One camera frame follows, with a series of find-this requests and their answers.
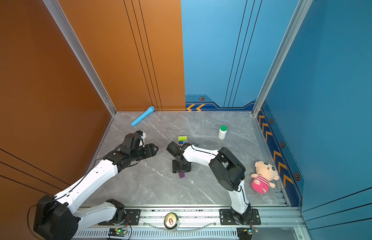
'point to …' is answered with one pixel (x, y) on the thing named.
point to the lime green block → (182, 138)
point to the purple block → (181, 175)
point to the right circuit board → (250, 231)
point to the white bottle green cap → (222, 132)
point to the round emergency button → (171, 220)
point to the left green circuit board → (116, 232)
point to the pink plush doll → (266, 173)
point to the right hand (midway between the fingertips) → (176, 172)
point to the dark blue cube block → (180, 142)
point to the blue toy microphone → (149, 110)
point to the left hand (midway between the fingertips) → (155, 148)
